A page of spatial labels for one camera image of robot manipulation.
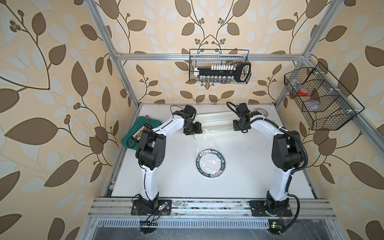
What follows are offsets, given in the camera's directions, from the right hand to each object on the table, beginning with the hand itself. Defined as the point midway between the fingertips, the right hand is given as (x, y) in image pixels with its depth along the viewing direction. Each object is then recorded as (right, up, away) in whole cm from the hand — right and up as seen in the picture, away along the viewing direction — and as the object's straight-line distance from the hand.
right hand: (239, 126), depth 98 cm
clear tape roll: (+22, +10, +14) cm, 28 cm away
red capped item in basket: (+30, +20, -18) cm, 40 cm away
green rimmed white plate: (-20, -22, -10) cm, 31 cm away
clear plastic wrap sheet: (-25, -9, -4) cm, 27 cm away
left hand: (-28, -2, -4) cm, 29 cm away
